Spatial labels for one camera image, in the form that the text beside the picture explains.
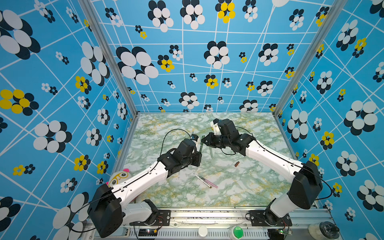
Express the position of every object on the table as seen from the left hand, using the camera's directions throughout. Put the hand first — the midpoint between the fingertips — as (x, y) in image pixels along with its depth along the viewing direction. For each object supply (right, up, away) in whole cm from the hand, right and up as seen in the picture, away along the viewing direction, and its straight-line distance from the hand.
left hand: (202, 154), depth 79 cm
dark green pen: (-1, +6, 0) cm, 6 cm away
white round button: (-1, -31, -14) cm, 34 cm away
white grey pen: (+4, -20, +5) cm, 21 cm away
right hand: (0, +7, +1) cm, 7 cm away
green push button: (+14, -30, -16) cm, 37 cm away
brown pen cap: (+22, -9, +14) cm, 28 cm away
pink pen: (+4, -17, +6) cm, 18 cm away
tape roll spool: (+50, -29, -17) cm, 60 cm away
